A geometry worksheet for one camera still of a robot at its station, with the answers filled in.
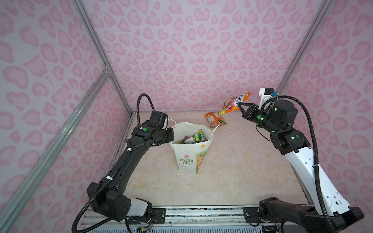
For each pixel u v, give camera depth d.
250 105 0.59
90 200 0.36
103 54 0.86
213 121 1.10
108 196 0.38
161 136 0.64
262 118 0.54
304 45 0.82
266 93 0.56
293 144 0.44
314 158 0.42
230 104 0.66
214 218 0.73
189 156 0.78
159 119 0.59
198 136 0.84
